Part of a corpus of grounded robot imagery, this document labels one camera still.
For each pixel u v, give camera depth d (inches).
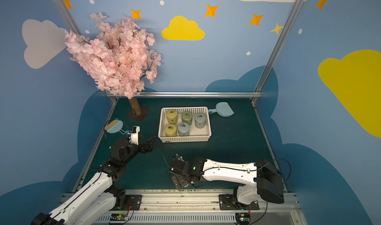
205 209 29.4
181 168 22.3
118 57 28.2
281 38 33.5
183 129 36.8
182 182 26.0
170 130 36.6
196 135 40.9
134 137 27.9
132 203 29.0
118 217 28.2
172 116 40.2
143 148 28.2
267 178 16.1
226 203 29.4
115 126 41.3
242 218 28.7
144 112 44.8
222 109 45.6
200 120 39.4
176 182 26.5
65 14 29.5
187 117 39.7
